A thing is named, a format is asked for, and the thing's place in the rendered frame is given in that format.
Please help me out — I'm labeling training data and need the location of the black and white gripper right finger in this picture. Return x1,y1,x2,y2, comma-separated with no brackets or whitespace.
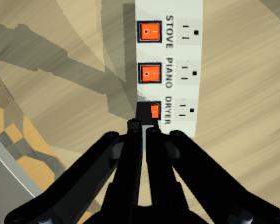
144,102,280,224

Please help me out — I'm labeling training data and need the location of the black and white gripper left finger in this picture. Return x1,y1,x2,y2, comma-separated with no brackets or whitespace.
4,102,144,224

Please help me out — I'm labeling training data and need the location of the white power strip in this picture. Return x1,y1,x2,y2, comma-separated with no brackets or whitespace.
135,0,203,137

